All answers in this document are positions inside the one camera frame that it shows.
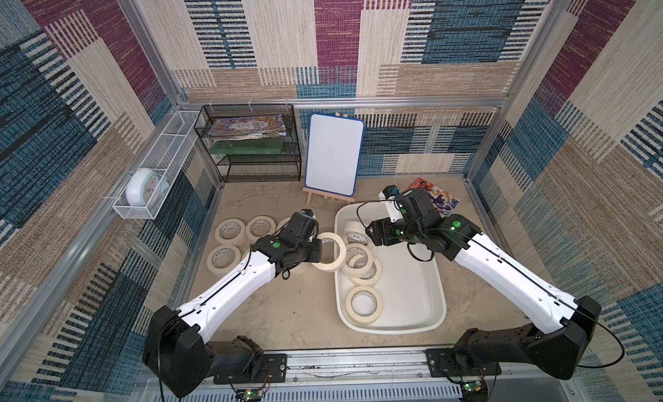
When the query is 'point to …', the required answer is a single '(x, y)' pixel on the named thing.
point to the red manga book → (444, 202)
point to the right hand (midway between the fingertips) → (376, 225)
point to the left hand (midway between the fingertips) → (317, 246)
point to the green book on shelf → (268, 146)
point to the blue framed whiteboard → (334, 153)
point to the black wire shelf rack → (242, 168)
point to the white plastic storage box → (411, 283)
